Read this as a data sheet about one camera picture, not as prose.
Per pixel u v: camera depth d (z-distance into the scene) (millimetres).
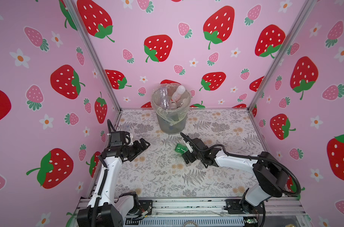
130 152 673
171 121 897
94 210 373
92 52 843
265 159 477
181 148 908
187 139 784
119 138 611
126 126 1099
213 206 753
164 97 932
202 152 670
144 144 717
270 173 455
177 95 954
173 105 973
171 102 1005
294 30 766
